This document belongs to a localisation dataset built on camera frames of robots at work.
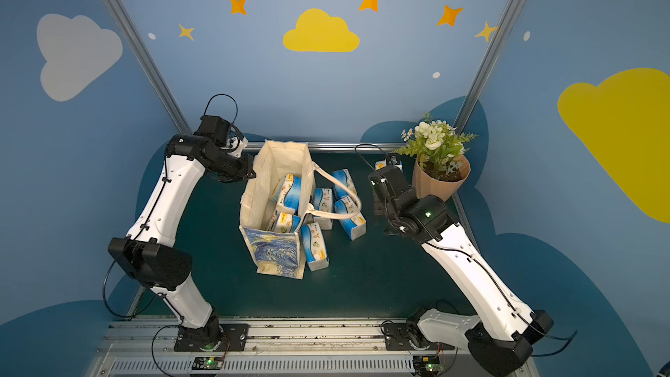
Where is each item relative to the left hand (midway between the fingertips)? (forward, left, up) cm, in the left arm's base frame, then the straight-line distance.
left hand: (259, 171), depth 79 cm
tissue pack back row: (+16, -27, -20) cm, 37 cm away
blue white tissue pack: (-8, -30, -20) cm, 37 cm away
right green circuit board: (-46, -50, -27) cm, 73 cm away
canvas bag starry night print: (-1, -4, -10) cm, 11 cm away
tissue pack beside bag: (+3, -19, -19) cm, 27 cm away
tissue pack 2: (-12, -9, -11) cm, 18 cm away
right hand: (-9, -40, +4) cm, 41 cm away
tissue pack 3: (-16, -17, -19) cm, 31 cm away
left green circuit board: (-47, +11, -27) cm, 55 cm away
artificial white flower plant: (+13, -57, +1) cm, 58 cm away
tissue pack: (-1, -8, -10) cm, 13 cm away
